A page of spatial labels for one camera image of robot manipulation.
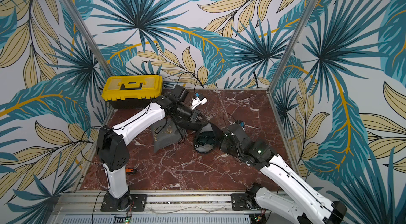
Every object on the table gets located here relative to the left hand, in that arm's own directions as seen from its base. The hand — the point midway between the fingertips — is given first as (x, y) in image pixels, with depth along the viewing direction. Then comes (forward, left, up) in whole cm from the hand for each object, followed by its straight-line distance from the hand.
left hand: (206, 124), depth 75 cm
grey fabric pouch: (+3, +22, -15) cm, 27 cm away
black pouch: (-5, -1, -16) cm, 17 cm away
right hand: (-8, -7, -3) cm, 11 cm away
